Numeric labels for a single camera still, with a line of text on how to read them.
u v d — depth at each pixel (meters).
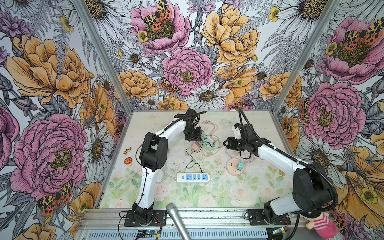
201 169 0.91
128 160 0.94
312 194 0.44
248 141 0.69
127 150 0.99
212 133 1.08
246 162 0.93
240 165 0.85
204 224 0.73
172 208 0.73
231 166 0.89
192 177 0.85
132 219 0.73
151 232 0.71
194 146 0.95
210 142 1.02
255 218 0.74
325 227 0.67
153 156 0.58
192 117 0.85
